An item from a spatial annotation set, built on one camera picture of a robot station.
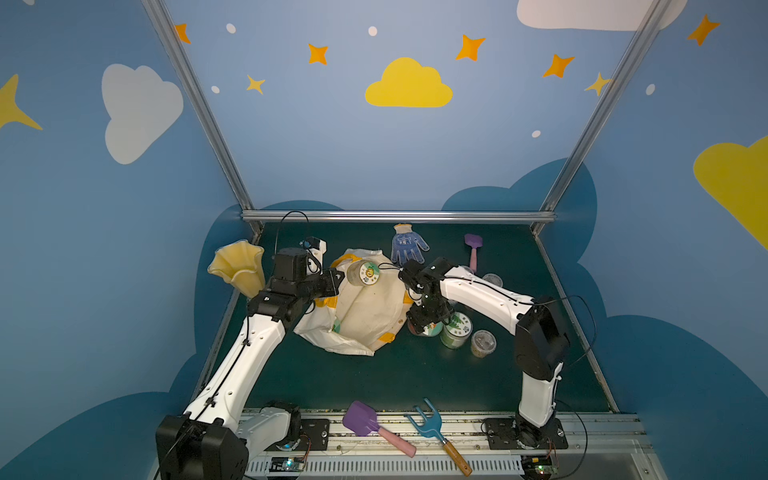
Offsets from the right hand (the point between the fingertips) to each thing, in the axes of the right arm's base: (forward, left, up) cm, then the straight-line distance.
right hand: (432, 320), depth 87 cm
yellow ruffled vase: (+10, +59, +9) cm, 60 cm away
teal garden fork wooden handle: (-27, 0, -6) cm, 28 cm away
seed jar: (-5, -15, -3) cm, 16 cm away
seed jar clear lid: (+18, -21, -2) cm, 28 cm away
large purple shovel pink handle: (-26, +18, -7) cm, 33 cm away
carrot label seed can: (-4, +1, +1) cm, 4 cm away
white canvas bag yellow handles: (+2, +22, -5) cm, 23 cm away
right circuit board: (-33, -26, -8) cm, 43 cm away
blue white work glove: (+36, +8, -8) cm, 38 cm away
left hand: (+4, +24, +17) cm, 29 cm away
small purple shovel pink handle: (+38, -18, -6) cm, 43 cm away
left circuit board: (-37, +35, -7) cm, 51 cm away
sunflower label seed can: (+14, +22, +2) cm, 26 cm away
